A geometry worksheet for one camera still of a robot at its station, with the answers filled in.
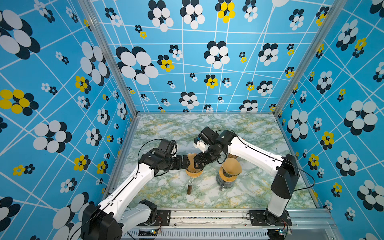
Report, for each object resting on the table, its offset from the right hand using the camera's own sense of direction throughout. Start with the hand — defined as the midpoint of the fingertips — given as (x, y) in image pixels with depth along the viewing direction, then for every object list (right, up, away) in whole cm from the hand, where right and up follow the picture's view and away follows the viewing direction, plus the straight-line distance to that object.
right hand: (201, 163), depth 78 cm
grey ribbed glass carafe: (+12, -11, -1) cm, 16 cm away
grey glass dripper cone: (-4, -2, -6) cm, 7 cm away
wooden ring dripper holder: (+12, -7, -2) cm, 14 cm away
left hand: (-9, 0, 0) cm, 9 cm away
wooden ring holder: (-4, -6, -2) cm, 7 cm away
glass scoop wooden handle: (-6, -11, -2) cm, 13 cm away
